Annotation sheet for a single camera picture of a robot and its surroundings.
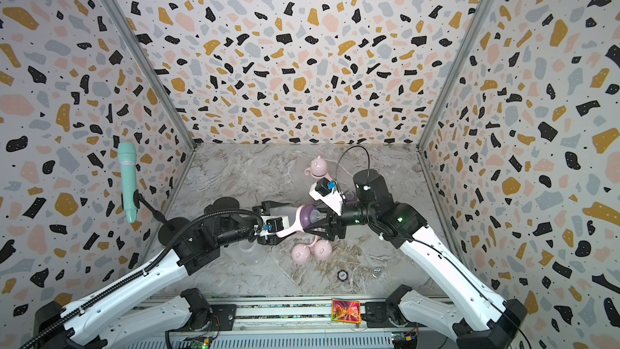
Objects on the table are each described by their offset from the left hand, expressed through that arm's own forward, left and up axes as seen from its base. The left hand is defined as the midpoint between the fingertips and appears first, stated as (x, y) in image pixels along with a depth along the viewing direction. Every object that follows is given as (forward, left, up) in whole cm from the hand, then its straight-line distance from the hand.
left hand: (293, 209), depth 69 cm
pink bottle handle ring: (-8, -2, +6) cm, 10 cm away
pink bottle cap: (+25, -7, -10) cm, 28 cm away
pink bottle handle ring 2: (+28, -3, -17) cm, 33 cm away
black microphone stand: (+6, +48, -22) cm, 53 cm away
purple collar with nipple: (-5, -5, +7) cm, 10 cm away
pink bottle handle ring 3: (0, -5, -24) cm, 25 cm away
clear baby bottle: (-6, +14, -15) cm, 22 cm away
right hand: (-5, -6, +4) cm, 9 cm away
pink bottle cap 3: (-3, -9, -22) cm, 24 cm away
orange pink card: (-21, -15, -25) cm, 36 cm away
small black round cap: (-10, -15, -27) cm, 32 cm away
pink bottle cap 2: (-4, -1, -22) cm, 23 cm away
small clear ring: (-10, -26, -24) cm, 37 cm away
